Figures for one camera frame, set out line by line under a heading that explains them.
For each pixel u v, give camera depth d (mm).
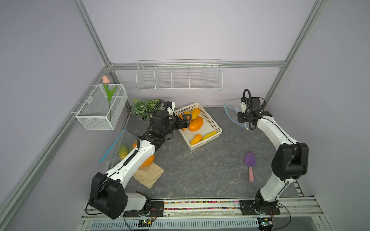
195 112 1120
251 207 738
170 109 670
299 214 736
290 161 477
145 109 813
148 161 828
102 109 825
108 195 398
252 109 707
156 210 730
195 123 1048
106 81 796
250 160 909
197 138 963
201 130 1050
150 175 851
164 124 606
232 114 961
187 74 986
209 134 983
